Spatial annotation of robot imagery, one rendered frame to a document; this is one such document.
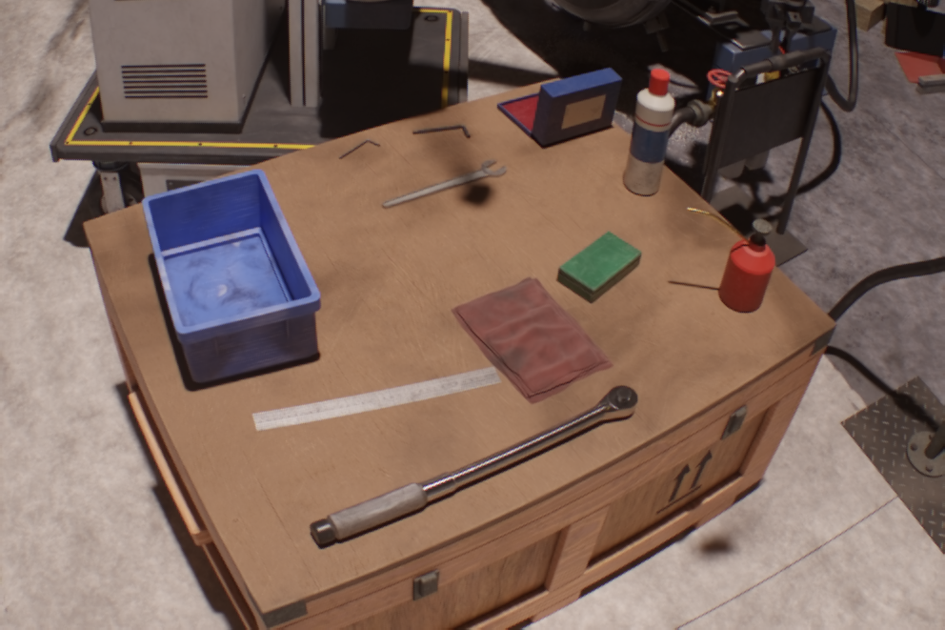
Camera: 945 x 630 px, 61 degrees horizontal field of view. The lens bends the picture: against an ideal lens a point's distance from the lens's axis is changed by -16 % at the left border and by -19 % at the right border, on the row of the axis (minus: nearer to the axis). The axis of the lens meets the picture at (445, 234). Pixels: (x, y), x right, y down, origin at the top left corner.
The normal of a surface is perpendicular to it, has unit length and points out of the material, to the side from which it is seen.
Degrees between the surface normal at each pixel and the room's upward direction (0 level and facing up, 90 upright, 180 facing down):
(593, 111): 97
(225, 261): 0
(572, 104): 97
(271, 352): 90
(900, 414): 0
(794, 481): 0
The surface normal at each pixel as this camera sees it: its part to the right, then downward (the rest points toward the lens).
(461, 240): 0.04, -0.77
